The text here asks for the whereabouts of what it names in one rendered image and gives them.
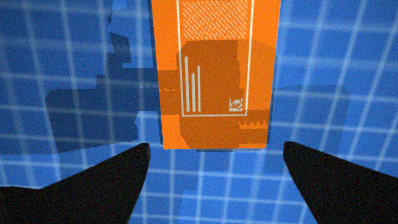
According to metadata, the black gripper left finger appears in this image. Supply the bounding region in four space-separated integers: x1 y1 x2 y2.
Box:
0 143 151 224

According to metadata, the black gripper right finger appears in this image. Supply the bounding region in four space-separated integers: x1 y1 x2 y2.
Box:
283 141 398 224

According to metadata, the blue work mat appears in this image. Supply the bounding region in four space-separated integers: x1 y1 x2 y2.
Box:
0 0 398 224

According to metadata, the orange plate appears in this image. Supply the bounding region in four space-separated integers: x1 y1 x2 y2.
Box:
152 0 281 149

